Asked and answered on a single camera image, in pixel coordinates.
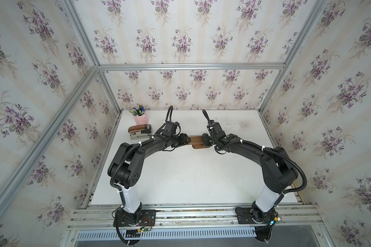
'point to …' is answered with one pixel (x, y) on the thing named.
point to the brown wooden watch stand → (197, 142)
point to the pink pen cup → (141, 120)
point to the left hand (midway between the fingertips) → (188, 141)
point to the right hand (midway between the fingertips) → (208, 139)
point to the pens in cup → (138, 111)
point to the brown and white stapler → (140, 132)
